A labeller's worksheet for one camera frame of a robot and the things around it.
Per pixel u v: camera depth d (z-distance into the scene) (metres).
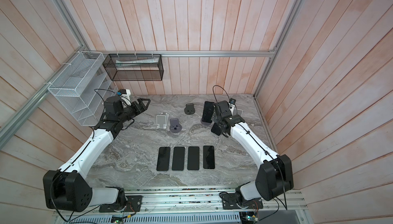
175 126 0.98
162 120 0.99
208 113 0.98
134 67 1.06
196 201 0.75
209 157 0.88
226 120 0.59
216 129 0.98
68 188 0.40
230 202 0.73
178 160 0.88
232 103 0.73
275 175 0.41
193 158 0.88
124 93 0.72
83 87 0.73
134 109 0.71
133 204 0.74
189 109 1.08
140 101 0.72
